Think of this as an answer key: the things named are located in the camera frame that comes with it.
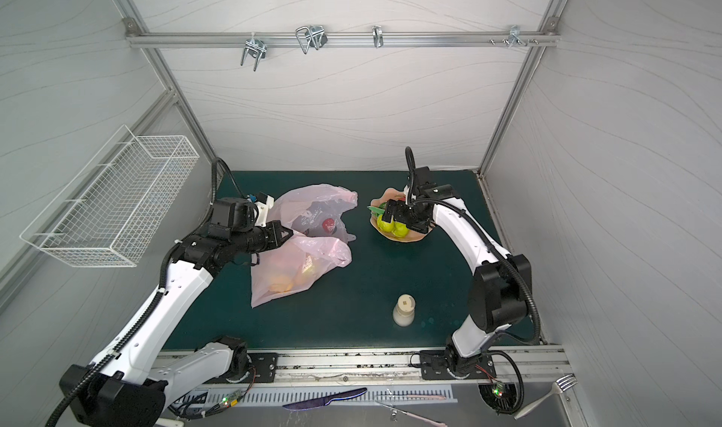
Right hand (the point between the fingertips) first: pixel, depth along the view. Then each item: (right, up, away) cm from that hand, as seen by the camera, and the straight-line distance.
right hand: (396, 219), depth 86 cm
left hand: (-30, -3, -12) cm, 33 cm away
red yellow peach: (-23, -3, +15) cm, 28 cm away
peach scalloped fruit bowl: (+7, -7, +11) cm, 15 cm away
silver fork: (+42, -41, -15) cm, 60 cm away
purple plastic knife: (-23, -45, -17) cm, 53 cm away
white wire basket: (-73, +4, -17) cm, 75 cm away
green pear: (-3, -3, +8) cm, 9 cm away
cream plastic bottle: (+1, -25, -11) cm, 27 cm away
